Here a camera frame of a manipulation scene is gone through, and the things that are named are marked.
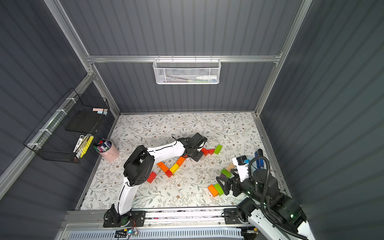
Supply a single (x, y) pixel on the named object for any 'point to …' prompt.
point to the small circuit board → (123, 233)
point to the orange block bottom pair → (213, 190)
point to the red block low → (204, 151)
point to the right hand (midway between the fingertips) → (227, 175)
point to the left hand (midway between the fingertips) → (198, 154)
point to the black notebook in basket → (84, 121)
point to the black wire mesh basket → (65, 135)
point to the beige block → (230, 167)
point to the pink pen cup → (105, 148)
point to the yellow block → (174, 168)
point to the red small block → (168, 173)
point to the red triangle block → (211, 151)
